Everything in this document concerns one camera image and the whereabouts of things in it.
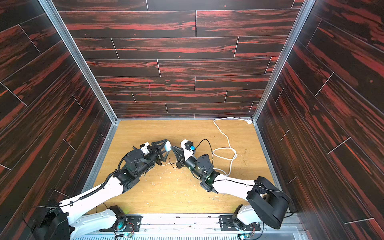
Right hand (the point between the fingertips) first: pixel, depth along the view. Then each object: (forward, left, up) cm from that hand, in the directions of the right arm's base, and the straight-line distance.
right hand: (176, 145), depth 74 cm
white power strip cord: (+8, -34, -24) cm, 43 cm away
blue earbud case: (-1, +4, +2) cm, 4 cm away
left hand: (0, +3, +2) cm, 3 cm away
